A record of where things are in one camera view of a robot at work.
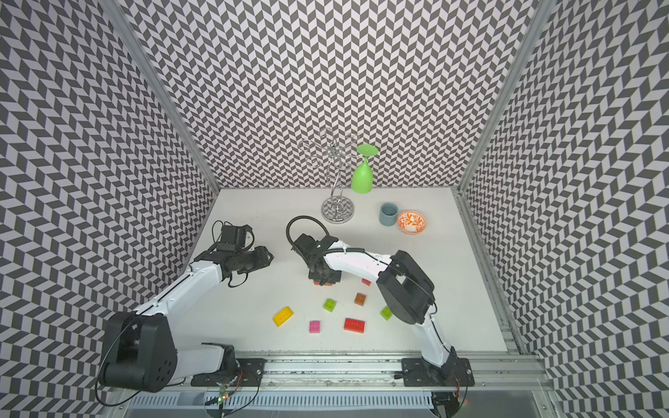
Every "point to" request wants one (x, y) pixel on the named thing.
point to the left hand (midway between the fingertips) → (267, 260)
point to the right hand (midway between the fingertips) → (325, 280)
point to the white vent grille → (288, 401)
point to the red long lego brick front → (354, 325)
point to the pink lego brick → (314, 326)
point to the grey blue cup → (388, 213)
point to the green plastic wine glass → (361, 178)
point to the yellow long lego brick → (280, 318)
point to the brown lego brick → (360, 299)
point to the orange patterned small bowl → (411, 222)
